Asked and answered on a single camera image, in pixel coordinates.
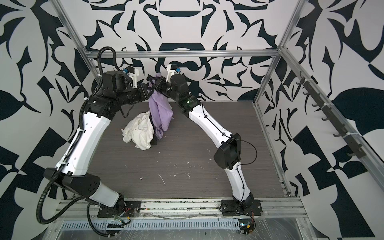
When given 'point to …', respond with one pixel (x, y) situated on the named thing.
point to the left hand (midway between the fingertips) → (154, 85)
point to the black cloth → (154, 140)
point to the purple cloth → (161, 111)
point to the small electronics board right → (246, 226)
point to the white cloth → (140, 130)
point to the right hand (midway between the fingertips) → (146, 77)
